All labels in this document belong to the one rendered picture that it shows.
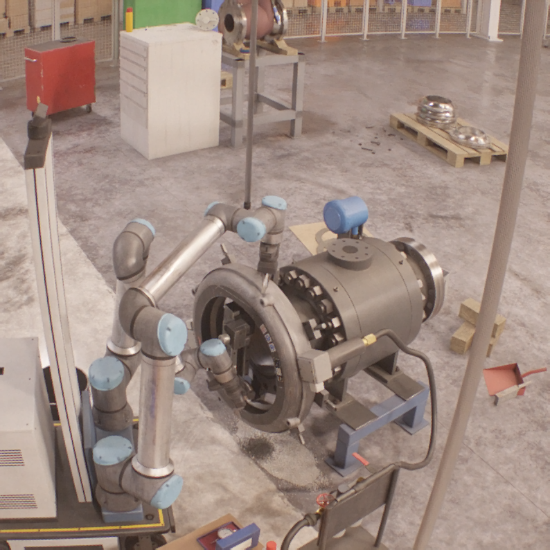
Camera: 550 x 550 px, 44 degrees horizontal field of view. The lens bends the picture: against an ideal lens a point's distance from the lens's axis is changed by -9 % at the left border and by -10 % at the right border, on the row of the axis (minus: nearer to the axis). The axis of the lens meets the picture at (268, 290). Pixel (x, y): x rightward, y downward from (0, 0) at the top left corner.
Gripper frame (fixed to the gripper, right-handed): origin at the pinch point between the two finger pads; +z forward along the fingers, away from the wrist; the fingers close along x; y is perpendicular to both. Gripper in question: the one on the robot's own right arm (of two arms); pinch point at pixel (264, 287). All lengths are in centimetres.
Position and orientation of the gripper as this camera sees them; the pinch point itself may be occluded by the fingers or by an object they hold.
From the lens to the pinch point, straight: 287.6
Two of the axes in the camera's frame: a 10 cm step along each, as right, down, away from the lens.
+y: 1.6, -5.6, 8.1
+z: -0.9, 8.1, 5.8
